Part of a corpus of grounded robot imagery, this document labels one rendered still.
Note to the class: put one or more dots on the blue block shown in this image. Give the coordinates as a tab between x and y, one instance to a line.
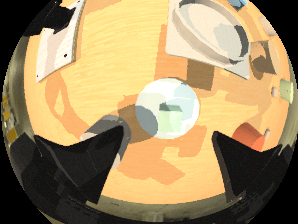
237	3

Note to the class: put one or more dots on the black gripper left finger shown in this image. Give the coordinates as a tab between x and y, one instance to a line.
88	163

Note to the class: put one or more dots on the orange-brown cylinder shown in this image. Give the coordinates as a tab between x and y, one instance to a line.
249	136

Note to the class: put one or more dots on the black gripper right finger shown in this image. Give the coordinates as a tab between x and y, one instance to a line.
240	165

